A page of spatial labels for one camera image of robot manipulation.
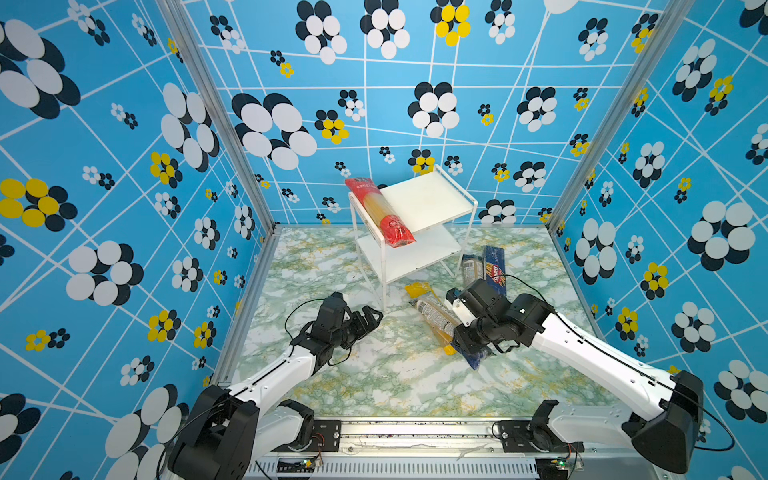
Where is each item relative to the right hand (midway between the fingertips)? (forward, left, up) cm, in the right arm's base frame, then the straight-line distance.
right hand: (459, 337), depth 76 cm
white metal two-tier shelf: (+28, +6, +19) cm, 34 cm away
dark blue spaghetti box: (+29, -18, -10) cm, 35 cm away
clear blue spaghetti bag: (-7, -2, +4) cm, 9 cm away
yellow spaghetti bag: (+5, +5, +2) cm, 7 cm away
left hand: (+7, +22, -5) cm, 24 cm away
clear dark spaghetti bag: (+30, -10, -11) cm, 34 cm away
